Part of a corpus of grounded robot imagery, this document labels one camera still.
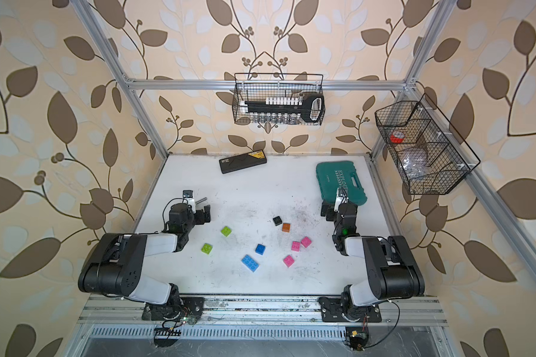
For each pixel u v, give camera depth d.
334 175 1.05
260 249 0.87
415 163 0.71
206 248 0.87
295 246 0.89
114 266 0.47
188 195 0.83
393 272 0.45
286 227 0.93
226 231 0.91
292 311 0.75
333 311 0.74
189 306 0.75
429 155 0.73
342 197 0.79
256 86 0.91
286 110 0.85
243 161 1.15
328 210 0.83
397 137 0.81
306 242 0.89
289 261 0.84
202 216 0.87
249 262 0.84
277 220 0.95
